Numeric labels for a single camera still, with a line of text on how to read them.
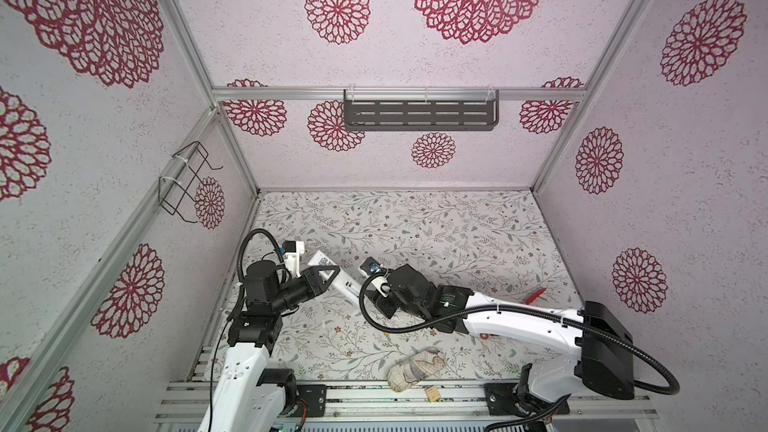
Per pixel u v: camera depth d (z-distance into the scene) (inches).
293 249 26.9
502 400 28.3
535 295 36.2
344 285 28.5
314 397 28.9
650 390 16.8
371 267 24.9
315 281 26.5
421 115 39.4
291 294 25.3
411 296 22.3
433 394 29.3
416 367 30.0
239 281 21.9
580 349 16.3
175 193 29.8
